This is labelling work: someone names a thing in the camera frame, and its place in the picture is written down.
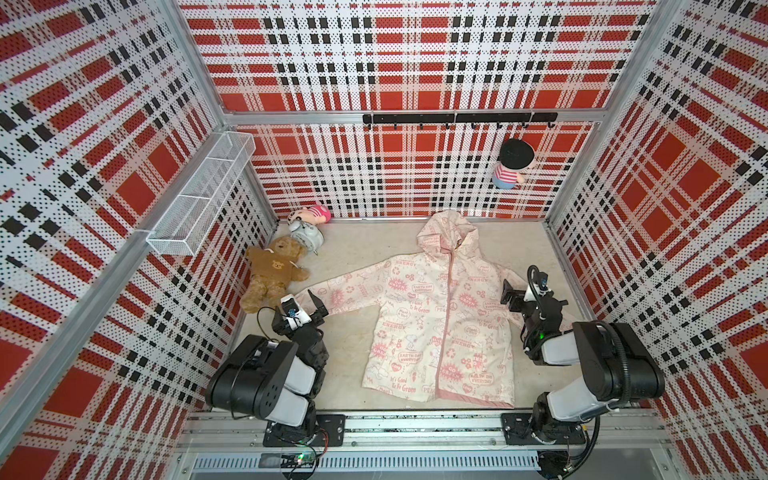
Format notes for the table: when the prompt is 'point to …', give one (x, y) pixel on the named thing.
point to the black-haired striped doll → (515, 154)
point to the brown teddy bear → (272, 270)
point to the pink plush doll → (315, 214)
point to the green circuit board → (300, 460)
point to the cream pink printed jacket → (445, 316)
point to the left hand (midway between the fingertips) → (301, 297)
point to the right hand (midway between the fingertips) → (523, 280)
